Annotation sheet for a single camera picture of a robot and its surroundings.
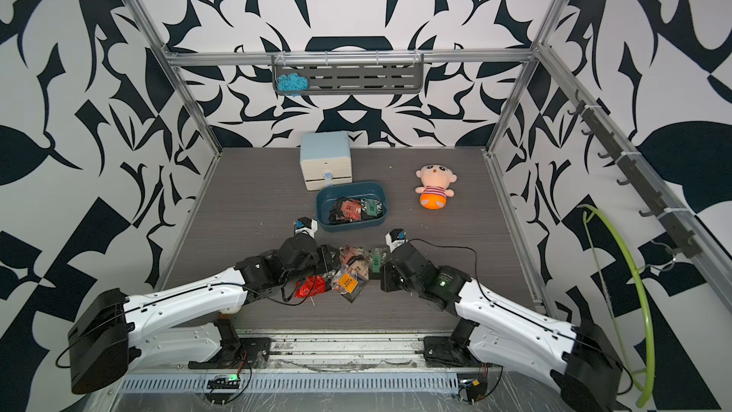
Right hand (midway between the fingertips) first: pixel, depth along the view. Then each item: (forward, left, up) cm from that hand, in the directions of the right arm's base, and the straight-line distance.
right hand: (375, 267), depth 79 cm
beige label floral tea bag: (+6, +5, -8) cm, 11 cm away
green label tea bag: (+24, +1, -7) cm, 25 cm away
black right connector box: (-26, -24, -11) cm, 38 cm away
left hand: (+4, +11, +3) cm, 12 cm away
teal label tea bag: (+3, -1, 0) cm, 3 cm away
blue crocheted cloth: (+50, +25, +25) cm, 62 cm away
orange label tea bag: (-2, +8, -9) cm, 12 cm away
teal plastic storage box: (+25, +16, -6) cm, 30 cm away
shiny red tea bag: (-3, +19, -6) cm, 20 cm away
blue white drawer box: (+36, +16, +5) cm, 39 cm away
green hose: (-28, -47, +14) cm, 57 cm away
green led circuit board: (-25, +39, -12) cm, 47 cm away
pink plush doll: (+32, -22, -3) cm, 40 cm away
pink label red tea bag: (+22, +8, -6) cm, 24 cm away
